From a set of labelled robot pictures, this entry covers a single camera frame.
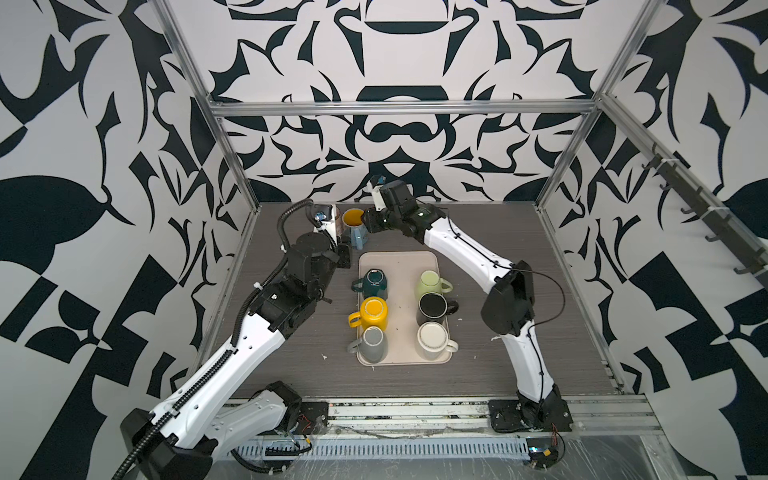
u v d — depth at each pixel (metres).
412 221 0.65
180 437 0.38
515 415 0.74
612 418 0.76
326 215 0.57
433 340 0.80
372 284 0.87
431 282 0.87
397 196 0.67
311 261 0.49
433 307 0.83
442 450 0.71
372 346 0.77
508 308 0.55
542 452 0.71
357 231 0.99
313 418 0.74
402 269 1.02
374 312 0.83
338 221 1.01
